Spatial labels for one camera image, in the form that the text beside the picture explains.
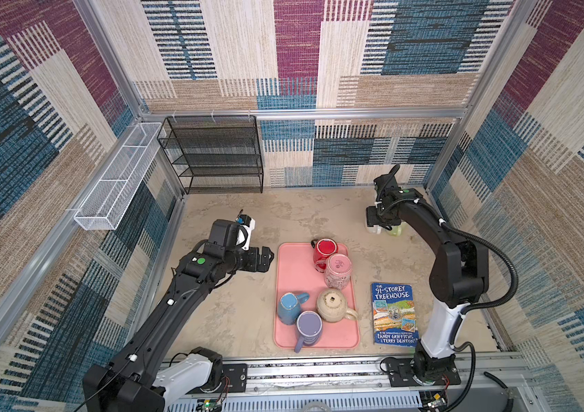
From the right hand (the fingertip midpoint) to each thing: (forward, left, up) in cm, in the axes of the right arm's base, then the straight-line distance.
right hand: (379, 221), depth 93 cm
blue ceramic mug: (-29, +33, -1) cm, 44 cm away
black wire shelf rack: (+33, +63, +7) cm, 71 cm away
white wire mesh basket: (-7, +81, +22) cm, 85 cm away
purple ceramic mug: (-34, +27, -3) cm, 44 cm away
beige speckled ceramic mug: (-29, +20, -3) cm, 35 cm away
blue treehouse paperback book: (-29, 0, -10) cm, 31 cm away
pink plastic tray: (-34, +18, -12) cm, 41 cm away
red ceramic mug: (-8, +21, -3) cm, 23 cm away
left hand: (-16, +41, +9) cm, 45 cm away
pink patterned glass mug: (-19, +17, 0) cm, 26 cm away
